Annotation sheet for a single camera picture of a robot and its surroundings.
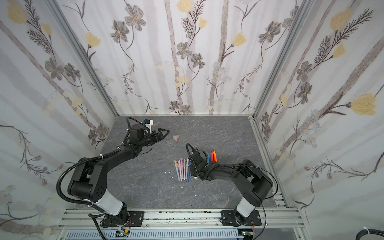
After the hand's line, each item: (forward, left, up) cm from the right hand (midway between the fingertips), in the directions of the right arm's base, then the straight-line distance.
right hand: (189, 163), depth 91 cm
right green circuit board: (-35, -30, +1) cm, 46 cm away
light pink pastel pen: (0, +7, -3) cm, 7 cm away
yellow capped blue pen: (0, +9, -2) cm, 9 cm away
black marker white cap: (-8, -4, -2) cm, 9 cm away
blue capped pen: (-5, 0, -2) cm, 5 cm away
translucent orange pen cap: (+22, +9, -4) cm, 24 cm away
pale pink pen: (-1, +2, -2) cm, 3 cm away
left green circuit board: (-37, +32, -4) cm, 49 cm away
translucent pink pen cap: (+21, +12, -4) cm, 24 cm away
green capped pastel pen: (-3, +3, -2) cm, 5 cm away
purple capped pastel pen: (-3, +5, -1) cm, 5 cm away
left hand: (+15, +17, +14) cm, 26 cm away
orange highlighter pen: (+8, -17, -2) cm, 19 cm away
